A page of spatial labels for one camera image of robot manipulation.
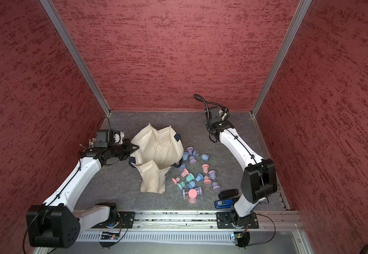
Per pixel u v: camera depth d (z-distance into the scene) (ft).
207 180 2.79
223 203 2.49
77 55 2.89
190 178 2.80
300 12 2.38
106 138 2.10
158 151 3.24
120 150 2.28
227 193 2.60
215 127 1.99
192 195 2.43
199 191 2.62
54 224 1.28
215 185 2.73
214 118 2.15
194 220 2.48
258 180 1.45
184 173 2.87
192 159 3.02
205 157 3.08
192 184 2.72
